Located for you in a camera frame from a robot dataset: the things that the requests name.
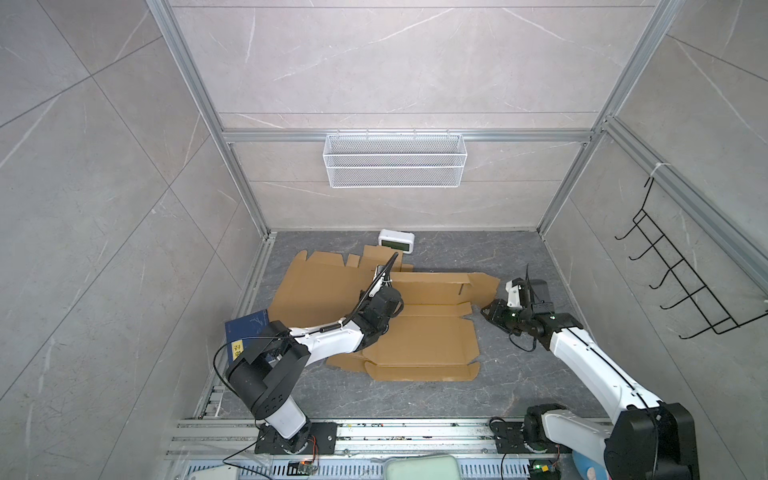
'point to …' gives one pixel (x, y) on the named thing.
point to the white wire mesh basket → (390, 161)
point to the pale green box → (427, 467)
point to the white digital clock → (396, 239)
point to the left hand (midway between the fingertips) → (378, 281)
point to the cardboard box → (431, 338)
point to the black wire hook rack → (698, 297)
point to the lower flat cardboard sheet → (323, 291)
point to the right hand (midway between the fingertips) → (484, 309)
